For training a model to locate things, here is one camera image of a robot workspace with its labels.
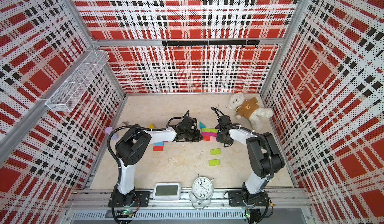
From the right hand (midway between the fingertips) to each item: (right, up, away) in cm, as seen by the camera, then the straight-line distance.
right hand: (224, 139), depth 94 cm
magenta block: (-10, +3, +2) cm, 11 cm away
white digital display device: (-33, -22, -21) cm, 45 cm away
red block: (-11, +1, 0) cm, 11 cm away
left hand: (-12, +1, 0) cm, 13 cm away
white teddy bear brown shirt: (+18, +19, +7) cm, 27 cm away
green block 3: (-7, -12, -8) cm, 16 cm away
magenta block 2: (-7, +3, +2) cm, 8 cm away
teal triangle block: (-14, +8, +4) cm, 17 cm away
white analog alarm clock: (-14, -20, -21) cm, 32 cm away
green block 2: (-6, -6, -5) cm, 10 cm away
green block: (-10, +5, +4) cm, 12 cm away
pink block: (-7, +1, -1) cm, 7 cm away
